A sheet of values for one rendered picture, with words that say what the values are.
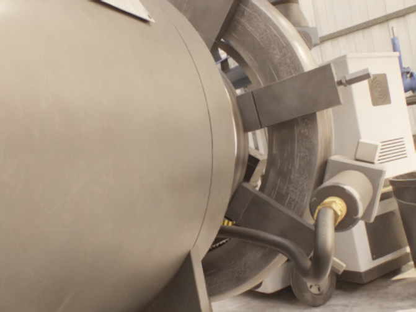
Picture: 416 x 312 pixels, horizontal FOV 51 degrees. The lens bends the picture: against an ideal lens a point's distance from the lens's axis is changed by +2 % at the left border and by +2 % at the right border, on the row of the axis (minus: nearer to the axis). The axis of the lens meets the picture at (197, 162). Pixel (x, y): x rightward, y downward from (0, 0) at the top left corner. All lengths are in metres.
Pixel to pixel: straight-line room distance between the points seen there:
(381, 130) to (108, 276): 1.55
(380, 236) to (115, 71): 1.36
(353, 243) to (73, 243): 1.29
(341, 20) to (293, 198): 8.77
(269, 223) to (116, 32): 0.55
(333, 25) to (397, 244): 8.13
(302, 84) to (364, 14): 8.70
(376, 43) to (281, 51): 8.48
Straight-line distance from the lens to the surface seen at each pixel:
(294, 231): 0.86
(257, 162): 1.01
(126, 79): 0.42
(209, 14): 0.93
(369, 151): 0.89
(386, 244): 1.68
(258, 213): 0.88
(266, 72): 0.89
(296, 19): 1.54
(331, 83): 0.83
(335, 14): 9.63
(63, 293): 0.38
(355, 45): 9.45
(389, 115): 1.91
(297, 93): 0.84
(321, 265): 0.54
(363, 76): 0.83
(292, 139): 0.87
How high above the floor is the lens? 0.53
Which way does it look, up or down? level
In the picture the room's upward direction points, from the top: 11 degrees counter-clockwise
